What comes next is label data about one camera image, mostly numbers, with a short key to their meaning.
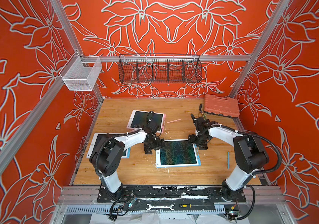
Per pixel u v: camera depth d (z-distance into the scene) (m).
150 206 0.70
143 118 1.06
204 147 0.81
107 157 0.46
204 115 1.07
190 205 0.70
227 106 1.07
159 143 0.79
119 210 0.71
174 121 1.04
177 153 0.88
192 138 0.82
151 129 0.73
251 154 0.47
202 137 0.76
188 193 0.74
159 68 0.97
